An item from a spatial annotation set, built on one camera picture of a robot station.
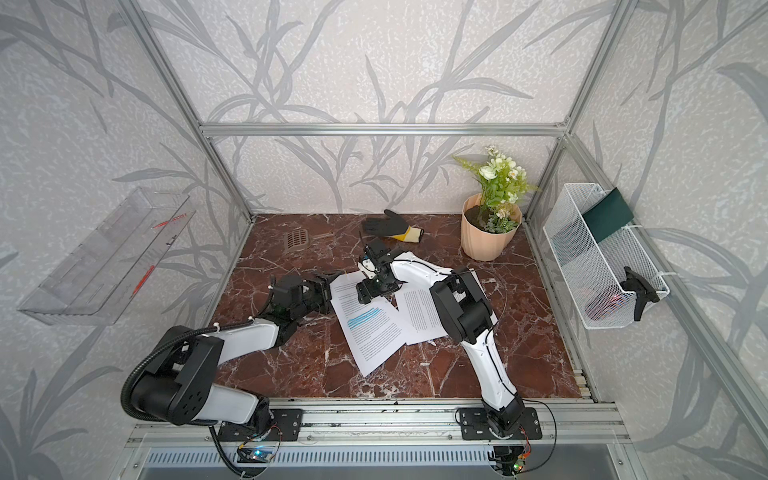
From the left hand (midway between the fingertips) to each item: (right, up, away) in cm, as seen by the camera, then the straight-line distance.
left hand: (345, 279), depth 87 cm
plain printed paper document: (+22, -12, +6) cm, 26 cm away
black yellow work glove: (+13, +18, +29) cm, 36 cm away
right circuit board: (+45, -40, -18) cm, 63 cm away
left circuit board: (-18, -40, -17) cm, 47 cm away
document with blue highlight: (+8, -16, +3) cm, 18 cm away
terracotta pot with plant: (+46, +18, +10) cm, 50 cm away
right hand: (+6, -6, +10) cm, 13 cm away
